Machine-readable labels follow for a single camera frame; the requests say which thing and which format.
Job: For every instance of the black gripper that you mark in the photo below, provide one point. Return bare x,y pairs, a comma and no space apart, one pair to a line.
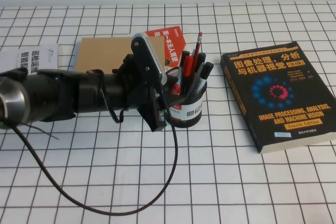
137,94

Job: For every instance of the black mesh pen holder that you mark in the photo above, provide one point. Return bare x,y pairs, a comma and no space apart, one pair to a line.
188,113

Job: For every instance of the red gel pen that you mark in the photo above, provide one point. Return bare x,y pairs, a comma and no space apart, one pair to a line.
176,89

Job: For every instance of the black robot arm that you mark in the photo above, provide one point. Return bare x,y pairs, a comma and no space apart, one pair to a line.
58,95

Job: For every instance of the black marker right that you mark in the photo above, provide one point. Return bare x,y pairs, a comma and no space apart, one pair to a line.
200,79

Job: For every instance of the black marker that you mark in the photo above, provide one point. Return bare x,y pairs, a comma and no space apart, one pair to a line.
200,59
200,79
180,68

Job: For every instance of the red cap marker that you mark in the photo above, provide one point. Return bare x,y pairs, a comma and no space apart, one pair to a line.
186,73

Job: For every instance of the black marker middle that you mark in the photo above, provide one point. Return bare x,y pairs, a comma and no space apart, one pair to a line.
200,59

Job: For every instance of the black marker left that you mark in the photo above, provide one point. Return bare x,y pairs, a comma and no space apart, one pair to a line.
180,68

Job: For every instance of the red cover book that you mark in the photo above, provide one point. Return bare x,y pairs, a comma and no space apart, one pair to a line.
174,44

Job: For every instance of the red pencil with eraser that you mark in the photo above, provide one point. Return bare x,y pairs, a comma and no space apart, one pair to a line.
196,52

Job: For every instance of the black image processing textbook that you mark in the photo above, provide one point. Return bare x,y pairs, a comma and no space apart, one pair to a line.
283,101

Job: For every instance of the brown kraft notebook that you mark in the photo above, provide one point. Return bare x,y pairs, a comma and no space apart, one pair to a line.
108,53

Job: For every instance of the white brochure with robot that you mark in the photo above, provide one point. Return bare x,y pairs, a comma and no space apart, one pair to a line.
33,58

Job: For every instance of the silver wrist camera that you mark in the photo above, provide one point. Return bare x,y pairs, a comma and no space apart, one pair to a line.
149,56

